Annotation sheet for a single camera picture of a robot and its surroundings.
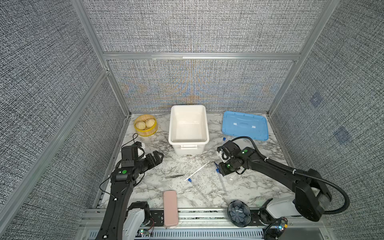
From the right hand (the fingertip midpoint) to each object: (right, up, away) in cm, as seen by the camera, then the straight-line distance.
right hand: (221, 169), depth 84 cm
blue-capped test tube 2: (0, -6, +2) cm, 7 cm away
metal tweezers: (-27, -5, +3) cm, 28 cm away
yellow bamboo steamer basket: (-48, +21, +19) cm, 55 cm away
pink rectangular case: (-27, -17, -9) cm, 33 cm away
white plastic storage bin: (-19, +21, +22) cm, 35 cm away
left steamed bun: (-52, +25, +21) cm, 62 cm away
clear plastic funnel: (+6, -6, +2) cm, 9 cm away
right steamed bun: (-47, +27, +22) cm, 58 cm away
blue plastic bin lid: (+21, +26, +30) cm, 44 cm away
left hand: (-35, +8, -6) cm, 36 cm away
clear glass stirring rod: (-13, -2, +6) cm, 15 cm away
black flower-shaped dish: (+7, -19, -9) cm, 23 cm away
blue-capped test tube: (-18, -7, +2) cm, 19 cm away
